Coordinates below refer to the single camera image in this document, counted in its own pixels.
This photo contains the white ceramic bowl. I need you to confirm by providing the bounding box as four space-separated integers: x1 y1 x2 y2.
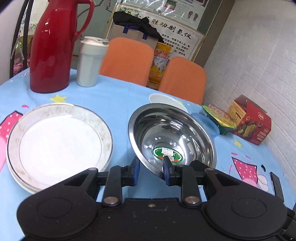
149 93 188 113

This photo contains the white tumbler cup with lid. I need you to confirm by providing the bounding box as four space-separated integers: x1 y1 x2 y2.
76 36 109 87

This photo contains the black cloth on box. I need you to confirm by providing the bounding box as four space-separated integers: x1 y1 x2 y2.
113 11 164 43

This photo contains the white plate with dark rim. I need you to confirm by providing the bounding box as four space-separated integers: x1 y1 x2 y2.
6 103 113 190

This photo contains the stainless steel bowl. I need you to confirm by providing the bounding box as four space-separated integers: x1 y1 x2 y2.
128 103 217 179

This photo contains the blue translucent plastic bowl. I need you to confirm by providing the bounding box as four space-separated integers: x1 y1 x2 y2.
191 113 220 138

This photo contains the blue cartoon tablecloth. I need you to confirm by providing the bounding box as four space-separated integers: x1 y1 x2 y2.
1 70 295 240

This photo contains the orange chair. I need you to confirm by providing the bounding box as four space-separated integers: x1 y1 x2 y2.
99 37 154 86
158 57 207 105

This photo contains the white poster with Chinese text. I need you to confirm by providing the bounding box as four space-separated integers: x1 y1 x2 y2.
113 1 207 61

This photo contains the left orange chair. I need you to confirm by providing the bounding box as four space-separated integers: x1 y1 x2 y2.
99 37 154 86

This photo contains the brown cardboard box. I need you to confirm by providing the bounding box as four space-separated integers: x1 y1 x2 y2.
108 24 158 50

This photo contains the red cracker box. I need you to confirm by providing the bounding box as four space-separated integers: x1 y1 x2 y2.
226 95 271 146

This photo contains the red thermos jug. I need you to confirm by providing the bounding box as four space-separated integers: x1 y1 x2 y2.
30 0 95 93

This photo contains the black metal stand frame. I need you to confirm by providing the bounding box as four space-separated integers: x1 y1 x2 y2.
9 0 34 78

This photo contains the yellow snack bag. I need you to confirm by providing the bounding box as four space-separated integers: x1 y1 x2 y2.
147 42 172 90

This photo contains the instant noodle bowl green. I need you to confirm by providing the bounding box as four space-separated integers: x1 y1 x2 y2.
202 104 237 135

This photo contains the right orange chair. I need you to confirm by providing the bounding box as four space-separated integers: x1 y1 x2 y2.
158 57 207 105

